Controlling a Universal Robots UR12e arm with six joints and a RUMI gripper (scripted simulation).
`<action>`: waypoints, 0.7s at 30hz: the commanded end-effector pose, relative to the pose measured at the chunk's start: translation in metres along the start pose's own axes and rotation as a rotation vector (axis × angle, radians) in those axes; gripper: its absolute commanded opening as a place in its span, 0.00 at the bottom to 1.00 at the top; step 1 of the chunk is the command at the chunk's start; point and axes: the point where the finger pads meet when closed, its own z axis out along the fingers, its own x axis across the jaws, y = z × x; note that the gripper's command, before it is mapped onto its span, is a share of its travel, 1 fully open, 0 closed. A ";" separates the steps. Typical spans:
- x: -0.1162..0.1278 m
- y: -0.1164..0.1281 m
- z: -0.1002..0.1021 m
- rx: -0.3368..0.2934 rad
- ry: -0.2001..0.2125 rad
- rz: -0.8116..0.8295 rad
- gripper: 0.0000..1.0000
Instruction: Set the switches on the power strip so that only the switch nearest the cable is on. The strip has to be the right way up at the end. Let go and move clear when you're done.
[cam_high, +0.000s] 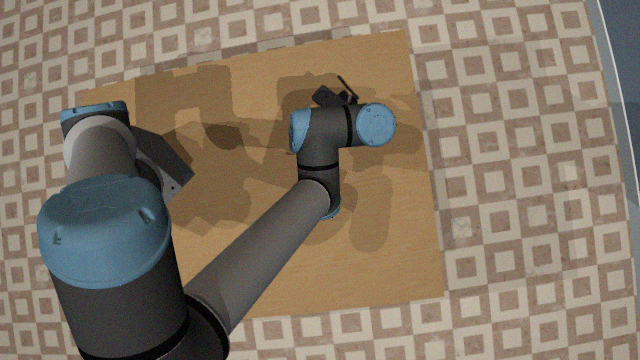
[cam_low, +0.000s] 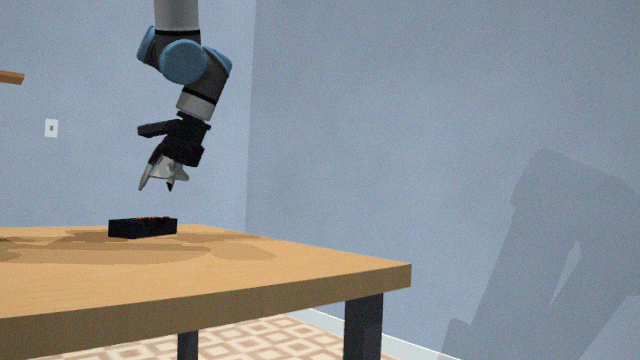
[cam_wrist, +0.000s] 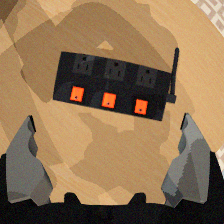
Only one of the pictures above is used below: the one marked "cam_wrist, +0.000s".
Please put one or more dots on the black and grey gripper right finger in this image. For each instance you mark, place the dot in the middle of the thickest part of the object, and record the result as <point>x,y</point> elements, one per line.
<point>194,183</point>

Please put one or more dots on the black power strip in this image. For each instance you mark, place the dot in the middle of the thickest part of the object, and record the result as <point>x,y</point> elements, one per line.
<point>114,85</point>

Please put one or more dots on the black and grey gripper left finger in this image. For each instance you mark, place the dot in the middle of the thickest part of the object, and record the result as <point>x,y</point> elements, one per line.
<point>24,183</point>

